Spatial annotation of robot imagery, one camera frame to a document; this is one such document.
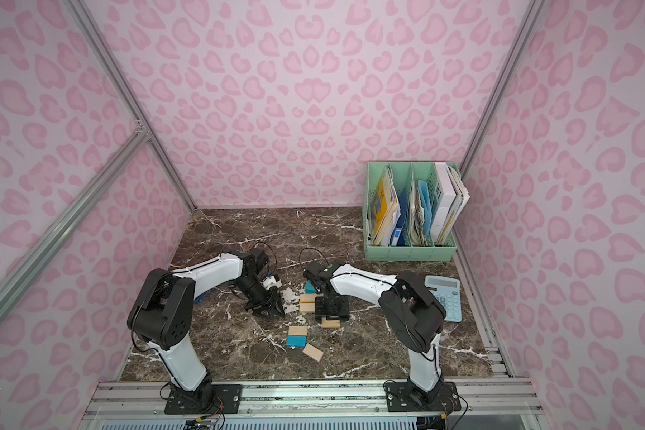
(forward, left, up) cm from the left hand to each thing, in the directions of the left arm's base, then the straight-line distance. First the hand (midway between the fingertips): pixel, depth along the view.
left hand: (280, 313), depth 85 cm
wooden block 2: (-3, -16, 0) cm, 16 cm away
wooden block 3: (-4, -6, -4) cm, 8 cm away
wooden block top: (+7, -8, -4) cm, 11 cm away
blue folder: (+28, -48, +20) cm, 59 cm away
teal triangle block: (+10, -9, -2) cm, 13 cm away
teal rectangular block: (-8, -5, -3) cm, 10 cm away
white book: (+31, -55, +21) cm, 67 cm away
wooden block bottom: (-11, -11, -3) cm, 15 cm away
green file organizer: (+30, -43, +15) cm, 55 cm away
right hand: (-2, -15, -3) cm, 15 cm away
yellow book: (+31, -35, +16) cm, 50 cm away
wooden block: (+3, -8, -4) cm, 9 cm away
